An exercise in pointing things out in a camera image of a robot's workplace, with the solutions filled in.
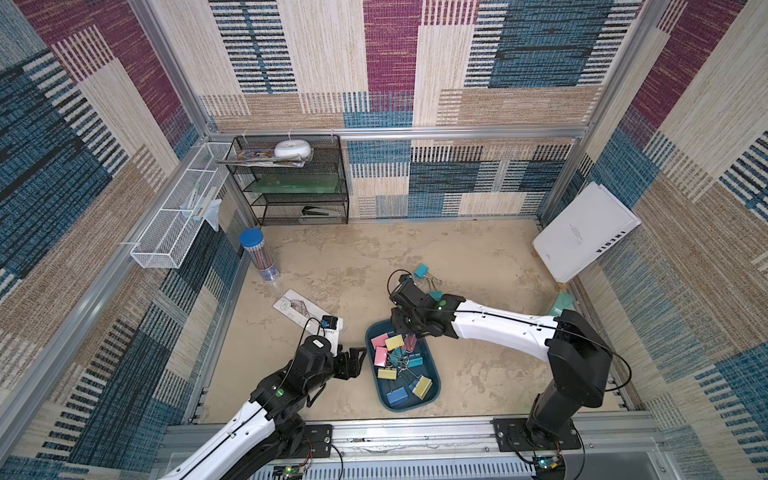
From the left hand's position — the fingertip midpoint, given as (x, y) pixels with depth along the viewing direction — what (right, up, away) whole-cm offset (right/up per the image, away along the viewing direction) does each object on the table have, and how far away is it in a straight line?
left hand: (355, 348), depth 80 cm
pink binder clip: (+6, 0, +8) cm, 10 cm away
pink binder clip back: (+7, -4, +3) cm, 8 cm away
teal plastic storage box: (+13, -7, +3) cm, 15 cm away
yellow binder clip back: (+10, 0, +6) cm, 12 cm away
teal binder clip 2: (+16, -5, +5) cm, 18 cm away
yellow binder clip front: (+17, -10, -1) cm, 20 cm away
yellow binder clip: (+8, -8, +2) cm, 12 cm away
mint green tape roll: (+57, +12, +4) cm, 58 cm away
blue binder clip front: (+11, -12, 0) cm, 17 cm away
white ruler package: (-20, +7, +17) cm, 27 cm away
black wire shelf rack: (-25, +51, +28) cm, 63 cm away
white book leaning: (+69, +33, +9) cm, 77 cm away
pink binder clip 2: (+15, -1, +7) cm, 17 cm away
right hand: (+11, +7, +6) cm, 14 cm away
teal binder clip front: (+11, -4, +5) cm, 13 cm away
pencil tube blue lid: (-31, +28, +10) cm, 43 cm away
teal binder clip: (+24, +11, +20) cm, 33 cm away
